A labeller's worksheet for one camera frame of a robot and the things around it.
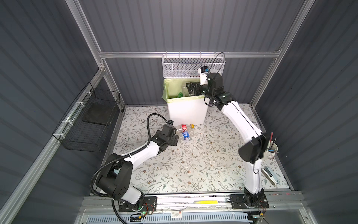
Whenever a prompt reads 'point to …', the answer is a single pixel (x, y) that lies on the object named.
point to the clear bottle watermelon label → (185, 91)
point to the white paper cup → (275, 146)
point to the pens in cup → (271, 143)
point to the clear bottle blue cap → (186, 136)
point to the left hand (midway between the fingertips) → (169, 135)
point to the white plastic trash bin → (190, 112)
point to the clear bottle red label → (183, 128)
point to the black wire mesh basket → (86, 127)
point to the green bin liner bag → (176, 89)
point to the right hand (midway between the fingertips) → (194, 83)
